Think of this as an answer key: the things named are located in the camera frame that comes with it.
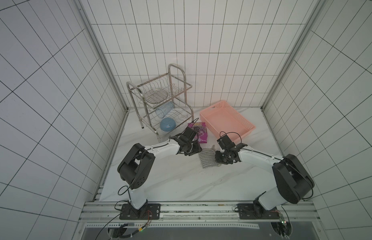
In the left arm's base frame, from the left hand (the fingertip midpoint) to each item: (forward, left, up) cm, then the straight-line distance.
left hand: (198, 152), depth 89 cm
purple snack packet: (+13, -3, 0) cm, 13 cm away
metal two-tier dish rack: (+14, +21, +27) cm, 37 cm away
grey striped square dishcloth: (-2, -6, -2) cm, 7 cm away
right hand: (-3, -9, -4) cm, 10 cm away
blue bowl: (+19, +20, +3) cm, 28 cm away
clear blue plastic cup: (+36, +27, -2) cm, 45 cm away
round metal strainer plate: (+27, +26, +22) cm, 44 cm away
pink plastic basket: (+29, -20, -3) cm, 36 cm away
